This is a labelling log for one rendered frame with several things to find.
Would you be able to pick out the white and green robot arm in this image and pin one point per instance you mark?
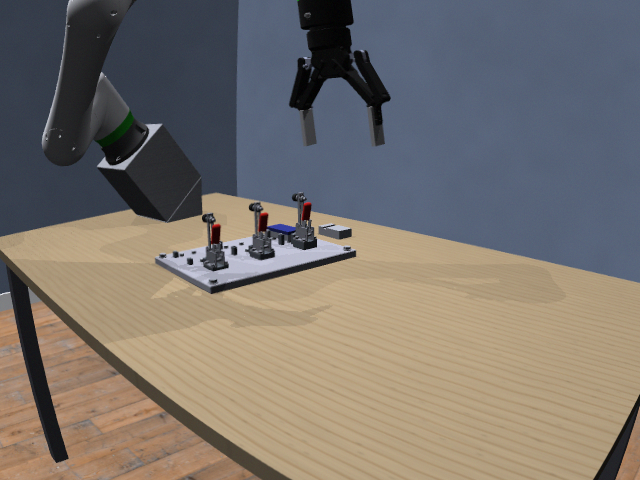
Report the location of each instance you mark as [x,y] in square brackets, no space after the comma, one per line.
[91,26]

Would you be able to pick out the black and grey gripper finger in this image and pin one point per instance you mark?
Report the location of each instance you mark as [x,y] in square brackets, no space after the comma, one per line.
[374,99]
[304,94]

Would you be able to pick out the blue rectangular block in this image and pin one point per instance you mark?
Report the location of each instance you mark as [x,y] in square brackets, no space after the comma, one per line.
[281,228]

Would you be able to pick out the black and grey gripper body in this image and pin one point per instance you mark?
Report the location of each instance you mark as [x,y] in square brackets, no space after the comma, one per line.
[333,43]

